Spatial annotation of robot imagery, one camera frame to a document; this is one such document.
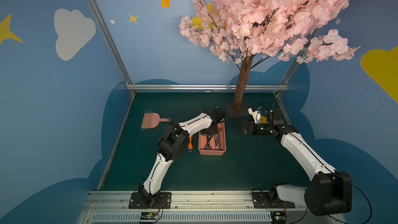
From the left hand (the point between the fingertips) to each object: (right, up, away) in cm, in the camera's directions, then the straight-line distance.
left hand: (210, 130), depth 97 cm
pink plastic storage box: (-5, -5, -1) cm, 8 cm away
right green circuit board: (+31, -38, -24) cm, 55 cm away
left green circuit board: (-31, -36, -26) cm, 54 cm away
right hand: (+17, +5, -14) cm, 23 cm away
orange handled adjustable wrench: (-13, -9, -5) cm, 16 cm away
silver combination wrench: (-2, -9, -5) cm, 10 cm away
